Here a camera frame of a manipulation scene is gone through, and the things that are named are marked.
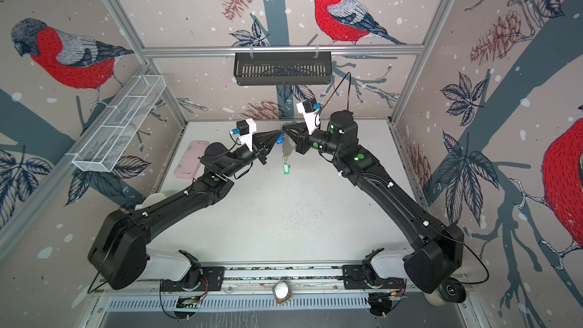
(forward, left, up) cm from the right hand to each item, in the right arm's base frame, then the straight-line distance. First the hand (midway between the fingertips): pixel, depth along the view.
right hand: (286, 125), depth 67 cm
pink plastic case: (+11, +49, -38) cm, 63 cm away
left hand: (-1, +1, -1) cm, 2 cm away
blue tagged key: (-1, +2, -5) cm, 6 cm away
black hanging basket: (+48, +6, -11) cm, 50 cm away
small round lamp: (-39, 0, -28) cm, 48 cm away
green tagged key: (-3, +1, -19) cm, 19 cm away
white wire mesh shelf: (+6, +60, -6) cm, 61 cm away
